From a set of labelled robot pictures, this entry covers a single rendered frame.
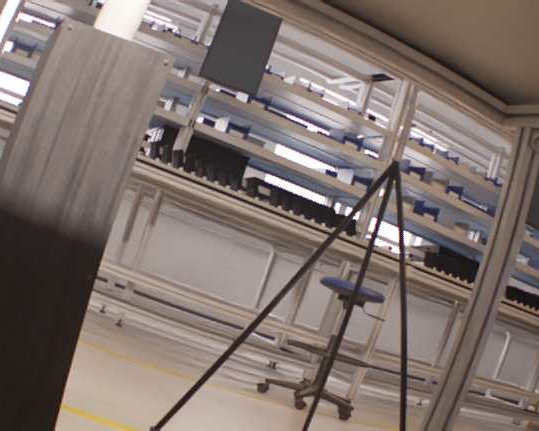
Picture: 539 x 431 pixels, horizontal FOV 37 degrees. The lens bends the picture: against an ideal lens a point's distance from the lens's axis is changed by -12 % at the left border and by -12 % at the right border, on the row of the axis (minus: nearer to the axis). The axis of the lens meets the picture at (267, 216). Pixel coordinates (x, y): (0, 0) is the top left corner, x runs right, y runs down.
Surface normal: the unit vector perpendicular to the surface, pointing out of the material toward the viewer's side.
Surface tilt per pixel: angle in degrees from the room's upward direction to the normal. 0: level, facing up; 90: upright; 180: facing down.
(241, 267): 90
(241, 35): 82
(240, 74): 82
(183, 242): 90
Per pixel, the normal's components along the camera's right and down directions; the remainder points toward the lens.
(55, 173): 0.39, 0.06
